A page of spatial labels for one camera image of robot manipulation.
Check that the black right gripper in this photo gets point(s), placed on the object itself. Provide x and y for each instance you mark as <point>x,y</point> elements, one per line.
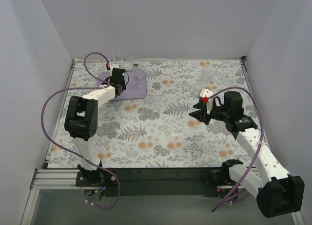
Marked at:
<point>223,112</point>

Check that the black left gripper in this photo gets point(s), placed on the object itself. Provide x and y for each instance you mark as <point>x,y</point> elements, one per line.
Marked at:
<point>119,89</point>

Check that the clear wine glass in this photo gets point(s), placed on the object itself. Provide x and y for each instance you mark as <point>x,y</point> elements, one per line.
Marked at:
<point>140,75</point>

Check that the clear champagne flute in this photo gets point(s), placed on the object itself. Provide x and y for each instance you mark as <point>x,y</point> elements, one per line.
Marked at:
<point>136,65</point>

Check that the clear plain drinking glass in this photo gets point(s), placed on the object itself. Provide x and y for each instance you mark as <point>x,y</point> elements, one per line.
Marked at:
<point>117,57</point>

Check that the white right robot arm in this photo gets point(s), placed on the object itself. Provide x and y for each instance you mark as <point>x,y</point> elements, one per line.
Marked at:
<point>276,190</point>

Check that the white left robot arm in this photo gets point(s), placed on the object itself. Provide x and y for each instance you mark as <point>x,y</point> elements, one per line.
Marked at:
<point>82,120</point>

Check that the lilac plastic tray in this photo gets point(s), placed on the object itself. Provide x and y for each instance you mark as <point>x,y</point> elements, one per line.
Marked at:
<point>131,91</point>

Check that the clear small tumbler glass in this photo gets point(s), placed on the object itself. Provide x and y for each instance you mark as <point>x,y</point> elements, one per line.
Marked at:
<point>197,88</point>

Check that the clear tall tumbler glass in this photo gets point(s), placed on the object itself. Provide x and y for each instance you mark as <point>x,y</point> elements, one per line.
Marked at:
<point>208,73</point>

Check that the floral patterned table mat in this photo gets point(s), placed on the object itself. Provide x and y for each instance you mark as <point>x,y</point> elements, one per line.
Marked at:
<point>157,131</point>

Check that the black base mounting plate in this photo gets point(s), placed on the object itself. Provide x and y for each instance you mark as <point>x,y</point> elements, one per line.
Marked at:
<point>204,181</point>

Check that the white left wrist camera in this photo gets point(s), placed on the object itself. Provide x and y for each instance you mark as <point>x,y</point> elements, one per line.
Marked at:
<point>110,67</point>

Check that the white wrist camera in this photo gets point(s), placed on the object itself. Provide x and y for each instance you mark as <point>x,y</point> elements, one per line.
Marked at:
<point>110,67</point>
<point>205,95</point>

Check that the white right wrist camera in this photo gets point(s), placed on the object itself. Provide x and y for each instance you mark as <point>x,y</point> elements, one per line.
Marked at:
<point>205,95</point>

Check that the aluminium frame rail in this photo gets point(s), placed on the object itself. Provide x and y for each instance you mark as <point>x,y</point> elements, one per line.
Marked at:
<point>48,178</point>

